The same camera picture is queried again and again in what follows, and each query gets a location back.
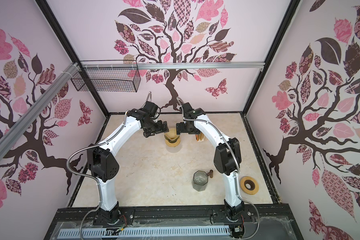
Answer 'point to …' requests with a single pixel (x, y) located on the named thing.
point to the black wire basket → (123, 76)
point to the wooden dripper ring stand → (172, 144)
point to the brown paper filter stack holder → (199, 137)
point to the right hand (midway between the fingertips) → (185, 130)
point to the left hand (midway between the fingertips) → (161, 133)
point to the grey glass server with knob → (200, 179)
